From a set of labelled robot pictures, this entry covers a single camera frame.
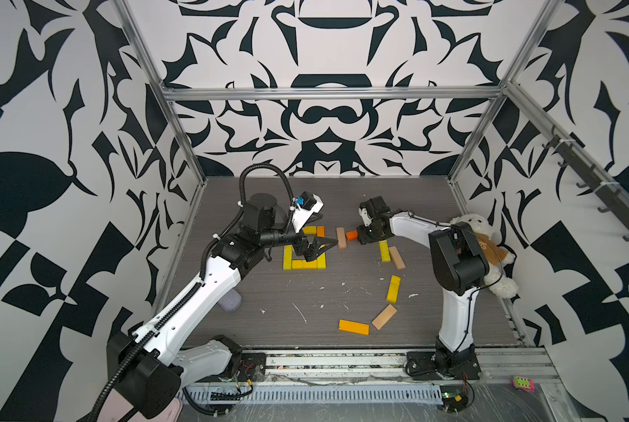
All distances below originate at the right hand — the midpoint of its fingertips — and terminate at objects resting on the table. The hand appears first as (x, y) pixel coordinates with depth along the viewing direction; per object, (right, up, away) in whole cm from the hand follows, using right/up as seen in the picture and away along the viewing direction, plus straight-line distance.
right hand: (363, 231), depth 102 cm
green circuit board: (+19, -41, -31) cm, 55 cm away
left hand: (-16, +6, -34) cm, 38 cm away
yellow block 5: (+8, -17, -13) cm, 23 cm away
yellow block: (-29, -12, -8) cm, 32 cm away
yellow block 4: (+7, -8, -6) cm, 12 cm away
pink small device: (+36, -37, -32) cm, 61 cm away
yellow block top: (-20, +1, -1) cm, 20 cm away
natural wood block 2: (+11, -9, -7) cm, 16 cm away
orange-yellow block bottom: (-7, -27, -21) cm, 35 cm away
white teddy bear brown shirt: (+43, -7, -14) cm, 45 cm away
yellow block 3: (-22, -11, -8) cm, 26 cm away
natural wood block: (-8, -2, -2) cm, 9 cm away
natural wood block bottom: (+2, -25, -20) cm, 33 cm away
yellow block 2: (-16, -10, -8) cm, 21 cm away
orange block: (-16, 0, 0) cm, 16 cm away
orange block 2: (-5, -1, -3) cm, 6 cm away
